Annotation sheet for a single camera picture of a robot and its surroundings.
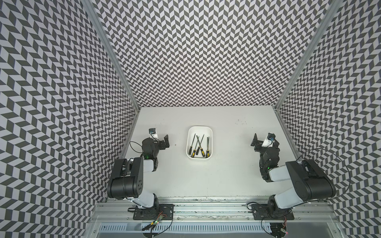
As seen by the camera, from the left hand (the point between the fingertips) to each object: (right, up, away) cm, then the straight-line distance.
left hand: (160, 136), depth 94 cm
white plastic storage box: (+25, +3, +7) cm, 27 cm away
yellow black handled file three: (+22, -10, -1) cm, 24 cm away
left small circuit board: (+5, -37, -26) cm, 45 cm away
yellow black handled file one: (+30, -10, -2) cm, 32 cm away
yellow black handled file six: (+19, -8, 0) cm, 21 cm away
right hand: (+63, 0, -5) cm, 64 cm away
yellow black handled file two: (+27, -11, -2) cm, 30 cm away
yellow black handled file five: (+24, -8, -1) cm, 25 cm away
